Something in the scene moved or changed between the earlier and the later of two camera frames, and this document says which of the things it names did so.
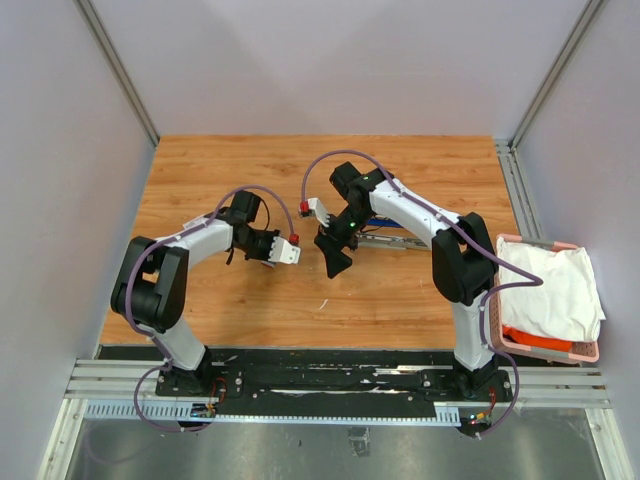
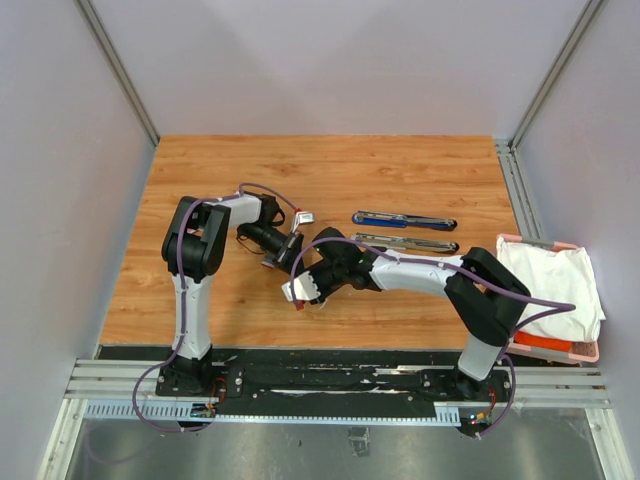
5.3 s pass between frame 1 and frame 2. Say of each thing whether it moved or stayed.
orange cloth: stayed
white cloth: stayed
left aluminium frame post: stayed
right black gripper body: moved
